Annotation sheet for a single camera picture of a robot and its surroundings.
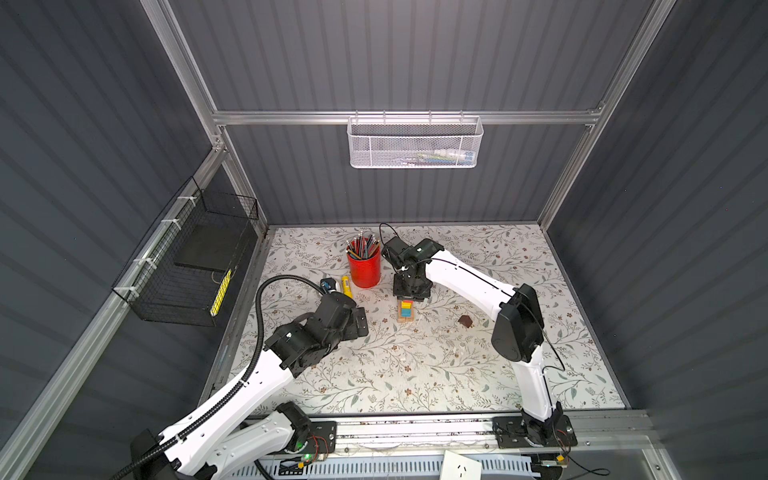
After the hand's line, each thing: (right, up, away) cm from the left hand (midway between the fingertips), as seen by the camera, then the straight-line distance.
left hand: (351, 317), depth 76 cm
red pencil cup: (+1, +10, +26) cm, 27 cm away
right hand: (+14, +3, +12) cm, 19 cm away
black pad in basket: (-36, +18, +1) cm, 41 cm away
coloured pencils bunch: (+1, +18, +21) cm, 28 cm away
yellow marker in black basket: (-29, +6, -8) cm, 31 cm away
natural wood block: (+13, -5, +18) cm, 23 cm away
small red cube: (+15, +2, +16) cm, 22 cm away
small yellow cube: (+15, 0, +16) cm, 22 cm away
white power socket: (+26, -32, -9) cm, 42 cm away
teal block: (+15, -2, +18) cm, 23 cm away
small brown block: (+33, -4, +16) cm, 37 cm away
